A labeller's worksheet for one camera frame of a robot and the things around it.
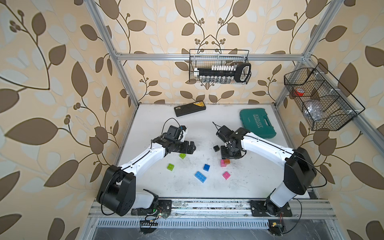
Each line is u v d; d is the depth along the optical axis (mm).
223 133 680
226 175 844
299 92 807
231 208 753
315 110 698
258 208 735
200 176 836
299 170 440
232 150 705
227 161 852
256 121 1042
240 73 843
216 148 958
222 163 868
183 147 761
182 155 912
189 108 1167
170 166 866
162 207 740
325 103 728
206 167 865
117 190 418
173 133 671
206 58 910
